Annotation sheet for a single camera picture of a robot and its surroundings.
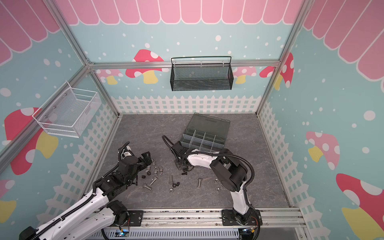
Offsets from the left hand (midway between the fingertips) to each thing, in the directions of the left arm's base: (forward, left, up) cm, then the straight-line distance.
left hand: (144, 158), depth 81 cm
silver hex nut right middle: (-20, -38, +19) cm, 47 cm away
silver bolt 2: (-6, -14, -13) cm, 20 cm away
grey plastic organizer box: (+25, -34, -8) cm, 43 cm away
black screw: (-3, -21, -13) cm, 25 cm away
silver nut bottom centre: (-13, -15, -13) cm, 23 cm away
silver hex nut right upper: (-6, -40, -13) cm, 43 cm away
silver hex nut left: (-3, 0, -13) cm, 14 cm away
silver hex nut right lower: (-12, -41, -13) cm, 44 cm away
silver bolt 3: (-11, -1, -13) cm, 17 cm away
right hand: (+5, -19, -13) cm, 23 cm away
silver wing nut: (-1, -4, -12) cm, 13 cm away
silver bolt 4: (-8, -4, -13) cm, 16 cm away
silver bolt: (-7, -30, -12) cm, 34 cm away
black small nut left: (-6, +2, -12) cm, 13 cm away
